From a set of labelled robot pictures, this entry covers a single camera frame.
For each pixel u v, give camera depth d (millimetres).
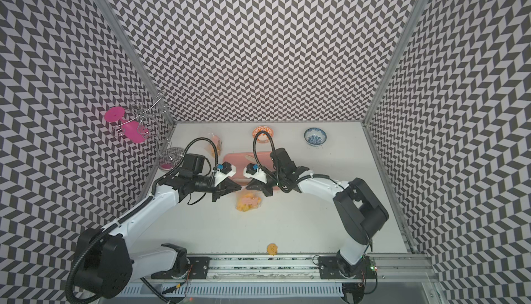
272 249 770
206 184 681
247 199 808
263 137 519
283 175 545
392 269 751
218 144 1050
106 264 397
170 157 1014
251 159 1044
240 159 1050
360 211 401
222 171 663
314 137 1087
